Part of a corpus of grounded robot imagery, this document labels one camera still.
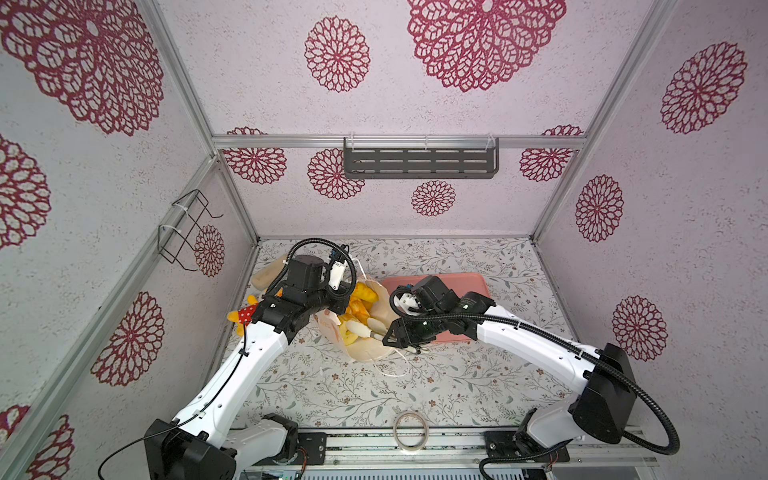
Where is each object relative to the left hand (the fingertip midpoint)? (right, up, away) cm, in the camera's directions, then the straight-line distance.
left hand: (348, 291), depth 77 cm
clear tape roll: (+16, -38, -4) cm, 42 cm away
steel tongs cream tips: (+7, -11, +5) cm, 14 cm away
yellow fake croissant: (+2, -3, +15) cm, 16 cm away
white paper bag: (+6, -17, +7) cm, 19 cm away
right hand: (+10, -11, -3) cm, 16 cm away
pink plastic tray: (+38, 0, +35) cm, 51 cm away
